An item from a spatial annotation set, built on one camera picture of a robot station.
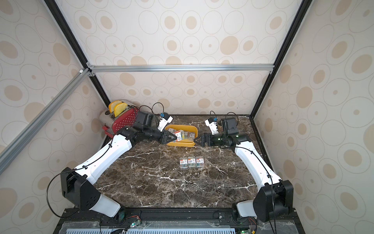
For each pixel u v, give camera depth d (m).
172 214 0.78
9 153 0.51
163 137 0.66
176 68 0.89
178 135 0.76
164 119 0.68
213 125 0.71
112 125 0.92
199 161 0.92
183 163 0.92
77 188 0.41
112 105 0.97
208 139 0.67
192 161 0.92
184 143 0.97
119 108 0.95
